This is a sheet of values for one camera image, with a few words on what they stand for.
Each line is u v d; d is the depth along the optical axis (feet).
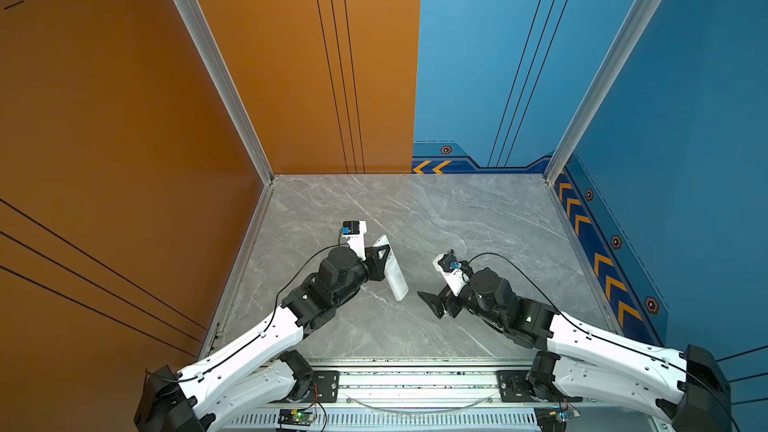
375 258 2.11
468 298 2.05
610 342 1.55
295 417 2.32
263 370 1.94
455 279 2.10
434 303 2.12
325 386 2.43
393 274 2.46
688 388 1.32
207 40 2.68
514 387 2.38
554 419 2.30
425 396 2.38
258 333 1.58
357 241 2.15
